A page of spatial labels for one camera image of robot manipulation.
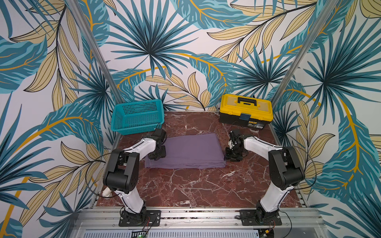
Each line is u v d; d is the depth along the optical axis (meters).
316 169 0.76
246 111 1.00
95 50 0.82
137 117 1.16
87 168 0.80
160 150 0.80
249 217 0.73
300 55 0.86
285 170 0.49
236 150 0.80
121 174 0.47
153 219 0.75
